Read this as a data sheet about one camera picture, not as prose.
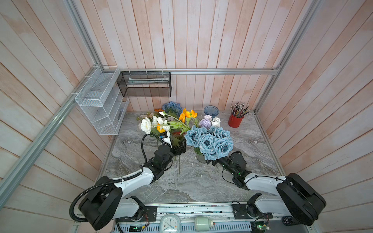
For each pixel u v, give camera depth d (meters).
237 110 0.98
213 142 0.58
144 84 1.04
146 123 0.55
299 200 0.43
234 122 1.05
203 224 0.64
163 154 0.62
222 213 0.75
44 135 0.54
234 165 0.65
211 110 0.95
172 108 1.14
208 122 0.73
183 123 0.68
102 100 0.69
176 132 0.72
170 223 0.69
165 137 0.72
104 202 0.41
